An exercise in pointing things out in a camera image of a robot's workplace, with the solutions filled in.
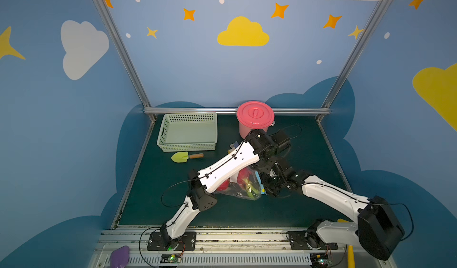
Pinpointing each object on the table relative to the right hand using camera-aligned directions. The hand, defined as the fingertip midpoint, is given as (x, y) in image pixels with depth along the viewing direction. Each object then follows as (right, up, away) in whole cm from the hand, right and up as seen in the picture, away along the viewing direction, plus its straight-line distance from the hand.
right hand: (257, 184), depth 83 cm
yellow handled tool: (+34, -23, -14) cm, 44 cm away
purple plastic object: (-58, -26, -13) cm, 65 cm away
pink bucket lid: (+1, +34, +15) cm, 37 cm away
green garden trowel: (-41, +10, +18) cm, 46 cm away
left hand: (+1, +9, -10) cm, 14 cm away
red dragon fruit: (-6, +2, -1) cm, 6 cm away
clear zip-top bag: (-11, -2, -3) cm, 12 cm away
